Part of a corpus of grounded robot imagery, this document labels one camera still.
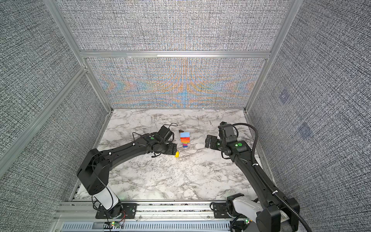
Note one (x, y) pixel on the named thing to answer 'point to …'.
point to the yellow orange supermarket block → (185, 142)
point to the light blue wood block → (184, 135)
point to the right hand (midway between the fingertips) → (213, 140)
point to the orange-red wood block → (185, 141)
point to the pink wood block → (185, 144)
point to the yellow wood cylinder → (177, 154)
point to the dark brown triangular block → (181, 131)
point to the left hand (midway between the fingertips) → (172, 150)
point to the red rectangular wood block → (184, 138)
